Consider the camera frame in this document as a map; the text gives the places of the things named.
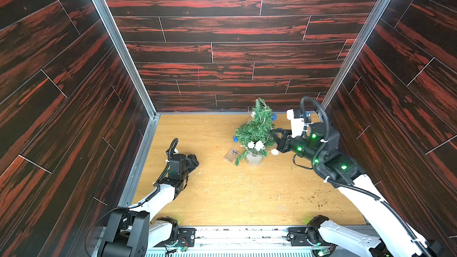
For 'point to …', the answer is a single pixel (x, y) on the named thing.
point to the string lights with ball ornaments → (260, 128)
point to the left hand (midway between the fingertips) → (193, 159)
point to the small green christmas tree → (256, 160)
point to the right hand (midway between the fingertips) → (274, 128)
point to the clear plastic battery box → (231, 155)
